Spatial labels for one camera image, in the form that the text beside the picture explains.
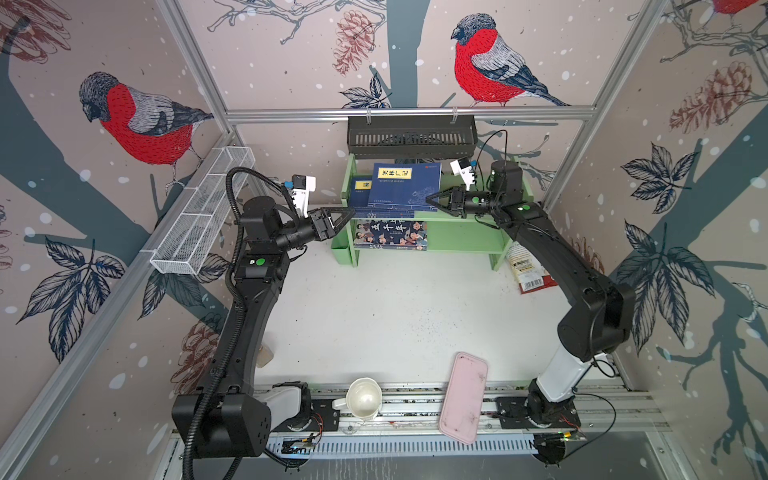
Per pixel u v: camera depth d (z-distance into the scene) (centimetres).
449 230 96
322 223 59
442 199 74
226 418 37
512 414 73
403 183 77
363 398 75
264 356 81
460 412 76
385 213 80
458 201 67
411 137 104
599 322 46
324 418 73
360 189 83
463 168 71
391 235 93
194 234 73
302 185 60
